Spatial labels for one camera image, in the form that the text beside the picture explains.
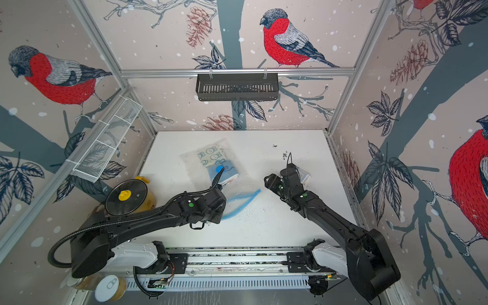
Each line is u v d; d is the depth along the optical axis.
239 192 0.85
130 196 0.79
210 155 1.07
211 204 0.62
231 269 0.73
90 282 0.65
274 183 0.75
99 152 0.85
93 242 0.41
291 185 0.64
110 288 0.65
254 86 1.07
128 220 0.46
